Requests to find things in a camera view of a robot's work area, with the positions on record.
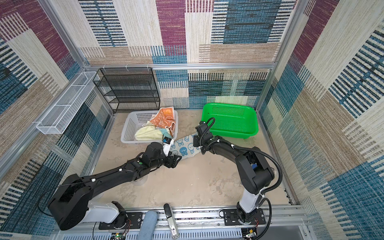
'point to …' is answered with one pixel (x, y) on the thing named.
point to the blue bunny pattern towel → (184, 147)
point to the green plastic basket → (230, 120)
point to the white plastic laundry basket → (133, 120)
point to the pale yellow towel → (146, 133)
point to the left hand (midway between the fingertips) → (177, 153)
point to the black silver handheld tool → (172, 222)
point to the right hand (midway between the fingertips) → (198, 140)
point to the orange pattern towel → (165, 117)
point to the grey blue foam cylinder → (148, 225)
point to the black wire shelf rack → (128, 89)
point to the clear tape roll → (141, 181)
